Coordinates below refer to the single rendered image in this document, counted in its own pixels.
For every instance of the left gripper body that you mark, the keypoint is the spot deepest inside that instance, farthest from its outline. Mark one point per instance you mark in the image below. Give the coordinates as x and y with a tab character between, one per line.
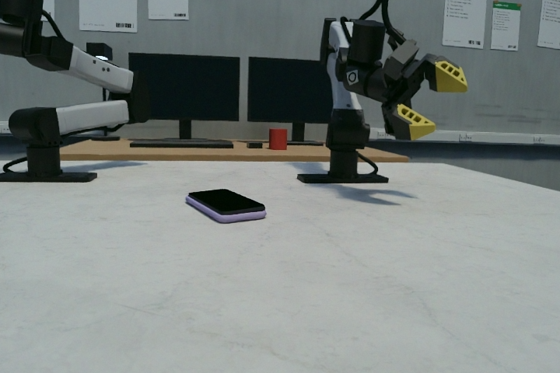
401	91

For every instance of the black phone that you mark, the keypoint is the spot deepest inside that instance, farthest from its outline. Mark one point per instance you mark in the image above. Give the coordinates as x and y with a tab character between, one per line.
226	202

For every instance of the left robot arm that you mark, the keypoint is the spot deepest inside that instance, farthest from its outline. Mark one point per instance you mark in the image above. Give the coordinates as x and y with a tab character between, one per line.
355	64

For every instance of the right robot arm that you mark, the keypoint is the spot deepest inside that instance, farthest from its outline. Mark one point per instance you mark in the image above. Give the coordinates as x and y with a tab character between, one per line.
33	125

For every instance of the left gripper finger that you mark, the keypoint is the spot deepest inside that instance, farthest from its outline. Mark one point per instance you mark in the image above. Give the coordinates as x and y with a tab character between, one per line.
421	127
449	78

